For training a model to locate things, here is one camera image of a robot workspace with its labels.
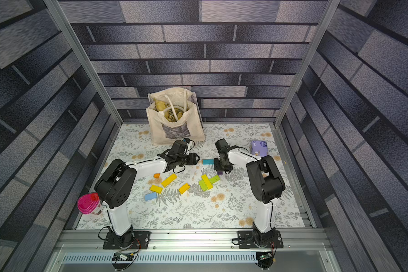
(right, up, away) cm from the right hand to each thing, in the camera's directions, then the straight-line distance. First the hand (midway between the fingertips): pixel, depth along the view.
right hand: (218, 167), depth 98 cm
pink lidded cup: (-60, -13, -22) cm, 66 cm away
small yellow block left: (-35, -10, -8) cm, 37 cm away
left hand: (-12, +7, -4) cm, 14 cm away
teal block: (-6, +3, +3) cm, 7 cm away
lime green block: (-9, -8, -8) cm, 15 cm away
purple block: (+1, -3, -3) cm, 4 cm away
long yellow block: (-28, -6, -5) cm, 29 cm away
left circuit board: (-43, -34, -27) cm, 61 cm away
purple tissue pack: (+25, +11, +3) cm, 28 cm away
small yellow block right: (-19, -10, -8) cm, 23 cm away
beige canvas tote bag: (-25, +31, -3) cm, 40 cm away
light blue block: (-37, -13, -12) cm, 41 cm away
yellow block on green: (-7, -7, -6) cm, 11 cm away
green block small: (-3, -6, -5) cm, 8 cm away
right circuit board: (+19, -35, -25) cm, 47 cm away
